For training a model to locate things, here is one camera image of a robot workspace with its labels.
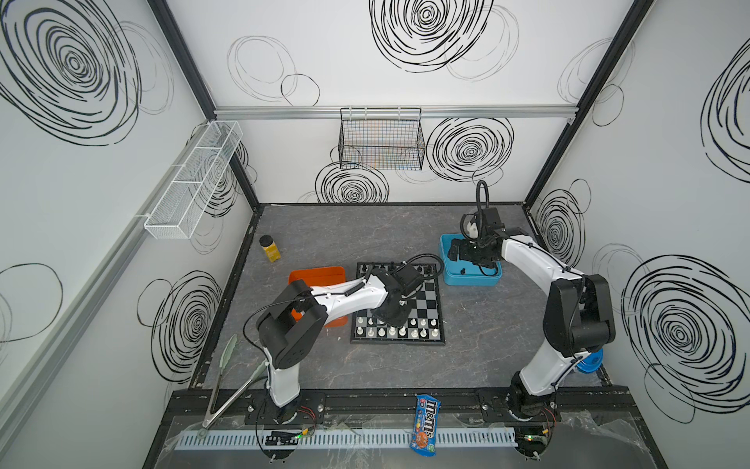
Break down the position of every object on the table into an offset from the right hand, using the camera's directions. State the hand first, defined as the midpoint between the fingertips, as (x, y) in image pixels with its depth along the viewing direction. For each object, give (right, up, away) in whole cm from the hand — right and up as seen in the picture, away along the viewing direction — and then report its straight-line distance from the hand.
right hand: (459, 255), depth 93 cm
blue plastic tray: (+3, -7, +7) cm, 10 cm away
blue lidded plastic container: (+28, -25, -20) cm, 43 cm away
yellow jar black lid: (-62, +3, +4) cm, 63 cm away
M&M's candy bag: (-14, -40, -22) cm, 48 cm away
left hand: (-19, -19, -6) cm, 28 cm away
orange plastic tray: (-48, -9, +12) cm, 50 cm away
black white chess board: (-12, -20, -6) cm, 24 cm away
